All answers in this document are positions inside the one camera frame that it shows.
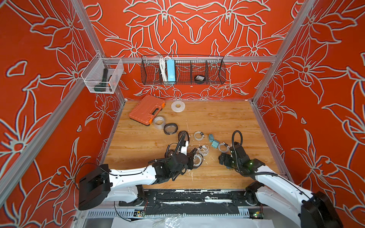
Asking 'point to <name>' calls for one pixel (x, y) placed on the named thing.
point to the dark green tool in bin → (104, 79)
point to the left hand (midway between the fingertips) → (196, 155)
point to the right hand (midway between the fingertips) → (221, 159)
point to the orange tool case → (145, 111)
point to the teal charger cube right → (215, 144)
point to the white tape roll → (178, 106)
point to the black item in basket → (199, 79)
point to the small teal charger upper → (211, 137)
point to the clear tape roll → (158, 122)
